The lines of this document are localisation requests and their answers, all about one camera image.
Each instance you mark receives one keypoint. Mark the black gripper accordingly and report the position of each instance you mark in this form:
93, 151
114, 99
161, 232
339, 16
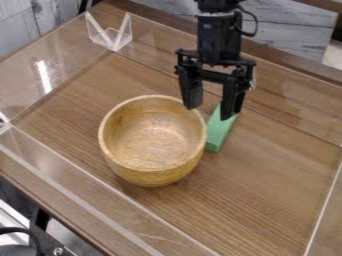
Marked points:
233, 73

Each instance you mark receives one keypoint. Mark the brown wooden bowl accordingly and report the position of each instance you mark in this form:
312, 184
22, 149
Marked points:
153, 140

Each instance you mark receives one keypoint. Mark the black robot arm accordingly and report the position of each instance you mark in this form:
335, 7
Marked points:
216, 61

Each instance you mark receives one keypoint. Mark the green rectangular block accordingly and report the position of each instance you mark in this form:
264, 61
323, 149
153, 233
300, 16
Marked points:
219, 130

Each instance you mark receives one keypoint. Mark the clear acrylic tray wall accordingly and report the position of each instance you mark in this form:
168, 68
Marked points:
252, 201

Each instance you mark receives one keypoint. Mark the clear acrylic corner bracket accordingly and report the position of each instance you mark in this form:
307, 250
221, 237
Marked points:
112, 38

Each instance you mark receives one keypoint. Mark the black table frame bracket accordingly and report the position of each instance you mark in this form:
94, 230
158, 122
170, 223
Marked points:
50, 245

